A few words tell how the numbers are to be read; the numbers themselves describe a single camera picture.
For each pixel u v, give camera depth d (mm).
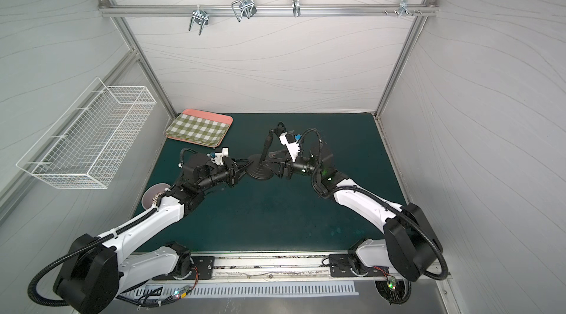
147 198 854
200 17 797
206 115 1177
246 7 765
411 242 419
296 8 783
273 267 748
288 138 650
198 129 1145
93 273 396
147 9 785
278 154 729
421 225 436
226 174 692
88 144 685
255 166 755
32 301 378
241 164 750
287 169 652
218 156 755
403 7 764
